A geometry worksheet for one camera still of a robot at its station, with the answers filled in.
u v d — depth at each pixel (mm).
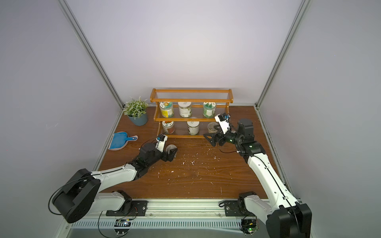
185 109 875
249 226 681
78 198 421
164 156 775
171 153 781
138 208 728
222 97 979
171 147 895
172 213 725
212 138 645
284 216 367
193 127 941
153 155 699
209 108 879
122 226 715
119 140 996
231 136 632
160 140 744
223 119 630
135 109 973
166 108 883
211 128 977
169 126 949
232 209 725
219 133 642
